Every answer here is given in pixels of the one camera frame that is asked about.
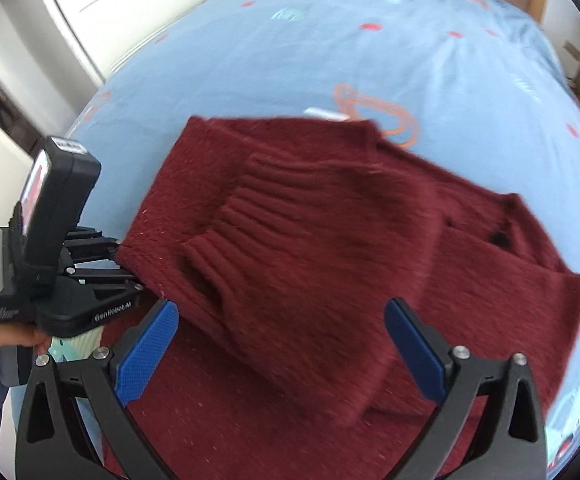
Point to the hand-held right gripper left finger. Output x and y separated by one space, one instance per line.
144 350

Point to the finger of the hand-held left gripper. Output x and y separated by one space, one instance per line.
109 277
94 247

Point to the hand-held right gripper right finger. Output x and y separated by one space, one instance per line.
415 350

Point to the dark red knitted sweater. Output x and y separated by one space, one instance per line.
320 260

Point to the bed with blue printed sheet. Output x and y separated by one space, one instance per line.
320 50

